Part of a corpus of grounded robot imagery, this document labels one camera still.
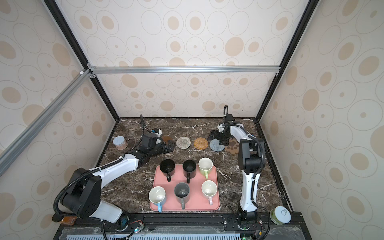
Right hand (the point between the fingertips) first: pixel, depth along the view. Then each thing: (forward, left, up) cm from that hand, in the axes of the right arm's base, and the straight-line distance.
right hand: (214, 139), depth 101 cm
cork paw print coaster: (-2, -13, -5) cm, 14 cm away
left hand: (-10, +25, +11) cm, 29 cm away
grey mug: (-34, +21, -2) cm, 39 cm away
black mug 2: (-21, +17, -1) cm, 27 cm away
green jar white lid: (-46, -28, 0) cm, 54 cm away
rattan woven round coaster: (0, +9, -5) cm, 10 cm away
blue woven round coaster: (-2, 0, -4) cm, 4 cm away
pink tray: (-38, +12, -4) cm, 40 cm away
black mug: (-20, +30, +1) cm, 36 cm away
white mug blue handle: (-36, +33, 0) cm, 49 cm away
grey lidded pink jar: (-3, +62, +2) cm, 63 cm away
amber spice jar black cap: (-47, +74, +6) cm, 88 cm away
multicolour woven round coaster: (+1, +21, -4) cm, 22 cm away
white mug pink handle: (-33, +6, -1) cm, 33 cm away
